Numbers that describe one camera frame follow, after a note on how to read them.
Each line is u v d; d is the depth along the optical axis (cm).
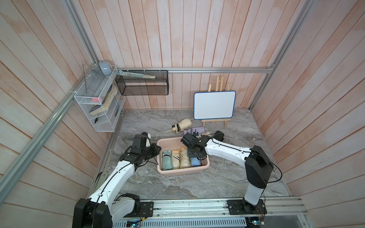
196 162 80
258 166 46
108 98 82
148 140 66
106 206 40
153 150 73
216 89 94
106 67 83
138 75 90
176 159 88
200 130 104
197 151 62
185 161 84
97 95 77
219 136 101
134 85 107
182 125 104
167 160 86
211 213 73
